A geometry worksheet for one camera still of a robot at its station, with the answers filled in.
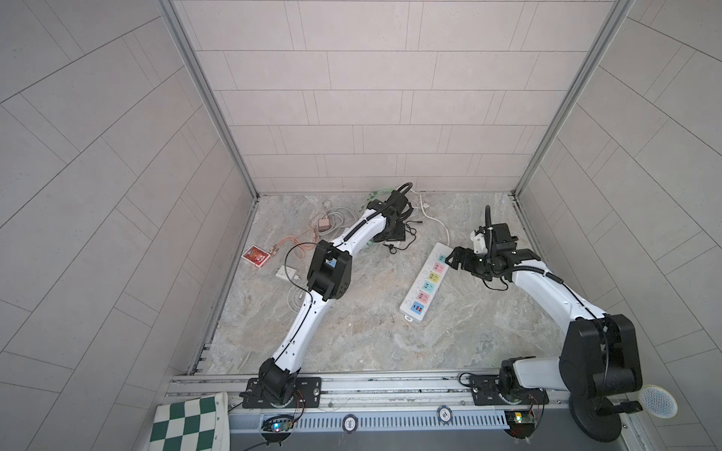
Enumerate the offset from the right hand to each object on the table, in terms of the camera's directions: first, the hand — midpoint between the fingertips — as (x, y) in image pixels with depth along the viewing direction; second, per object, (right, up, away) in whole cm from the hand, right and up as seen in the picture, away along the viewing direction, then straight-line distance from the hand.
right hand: (456, 261), depth 87 cm
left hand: (-17, +7, +17) cm, 25 cm away
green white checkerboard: (-67, -35, -22) cm, 79 cm away
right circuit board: (+11, -37, -19) cm, 43 cm away
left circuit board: (-49, -36, -22) cm, 64 cm away
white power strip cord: (-7, +18, +21) cm, 28 cm away
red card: (-67, 0, +9) cm, 67 cm away
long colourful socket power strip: (-10, -7, +2) cm, 12 cm away
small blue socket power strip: (-55, -4, +3) cm, 55 cm away
